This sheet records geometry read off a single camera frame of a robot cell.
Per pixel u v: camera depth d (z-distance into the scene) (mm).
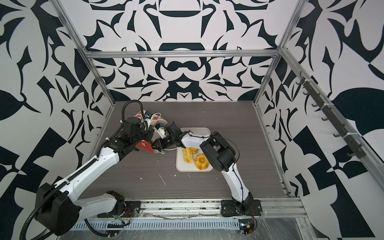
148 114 689
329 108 589
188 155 892
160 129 857
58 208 390
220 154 550
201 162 865
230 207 744
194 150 908
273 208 759
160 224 649
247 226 709
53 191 393
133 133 613
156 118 814
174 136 774
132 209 735
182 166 888
